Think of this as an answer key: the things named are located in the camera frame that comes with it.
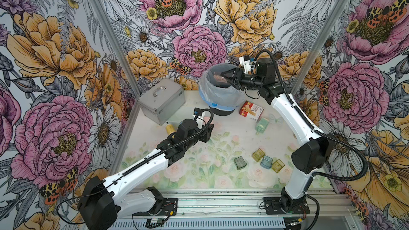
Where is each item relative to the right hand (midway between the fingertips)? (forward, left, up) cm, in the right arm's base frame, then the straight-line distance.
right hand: (222, 80), depth 73 cm
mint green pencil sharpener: (-3, -24, -33) cm, 41 cm away
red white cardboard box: (+9, -21, -35) cm, 42 cm away
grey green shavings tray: (-23, -9, -39) cm, 46 cm away
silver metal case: (+9, +35, -23) cm, 43 cm away
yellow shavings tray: (-25, -30, -40) cm, 56 cm away
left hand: (-14, +8, -18) cm, 24 cm away
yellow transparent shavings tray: (-18, -20, -40) cm, 48 cm away
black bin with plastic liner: (+5, -1, -17) cm, 18 cm away
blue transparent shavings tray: (-23, -24, -40) cm, 52 cm away
